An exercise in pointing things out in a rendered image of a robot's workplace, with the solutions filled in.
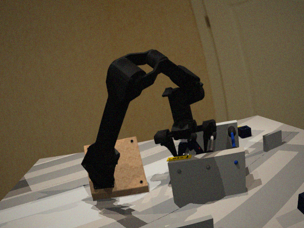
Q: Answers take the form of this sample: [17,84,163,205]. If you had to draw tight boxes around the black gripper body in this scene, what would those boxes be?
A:
[154,107,217,144]

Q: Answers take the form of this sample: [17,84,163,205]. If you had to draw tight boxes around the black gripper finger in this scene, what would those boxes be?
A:
[203,133,213,153]
[161,138,178,157]

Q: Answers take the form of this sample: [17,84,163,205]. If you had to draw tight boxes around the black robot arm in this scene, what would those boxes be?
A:
[81,49,204,190]

